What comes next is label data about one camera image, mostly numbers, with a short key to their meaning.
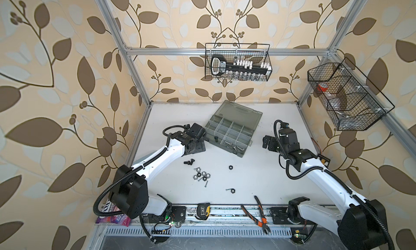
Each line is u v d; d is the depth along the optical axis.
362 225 0.39
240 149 0.96
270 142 0.76
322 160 0.90
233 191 0.82
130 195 0.42
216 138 1.00
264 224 0.71
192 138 0.60
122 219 0.72
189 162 0.91
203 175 0.87
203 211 0.74
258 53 0.91
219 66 0.85
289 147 0.62
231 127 1.03
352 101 0.73
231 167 0.89
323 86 0.88
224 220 0.74
